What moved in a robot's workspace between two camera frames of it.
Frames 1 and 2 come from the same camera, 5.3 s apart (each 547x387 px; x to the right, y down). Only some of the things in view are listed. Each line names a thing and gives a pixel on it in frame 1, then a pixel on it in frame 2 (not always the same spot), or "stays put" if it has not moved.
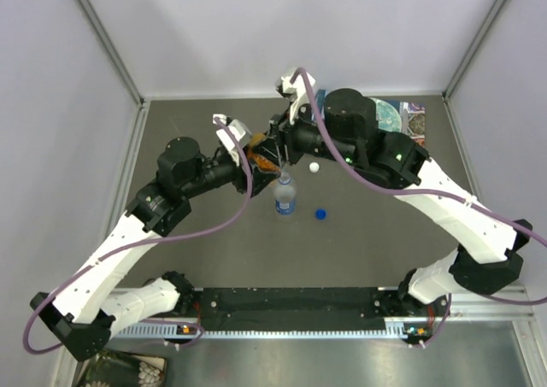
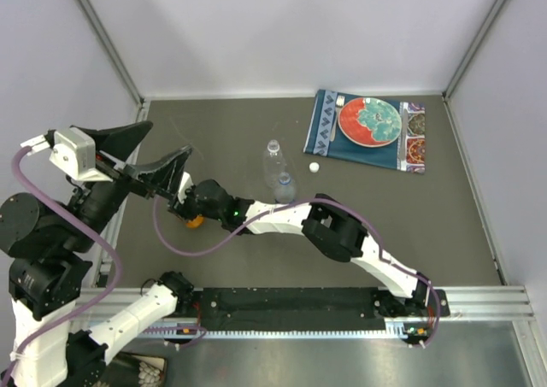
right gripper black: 282,135 to 182,210
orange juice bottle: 263,163 to 195,223
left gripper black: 261,179 to 124,140
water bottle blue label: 285,196 stays put
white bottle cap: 314,167 stays put
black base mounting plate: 309,305 stays put
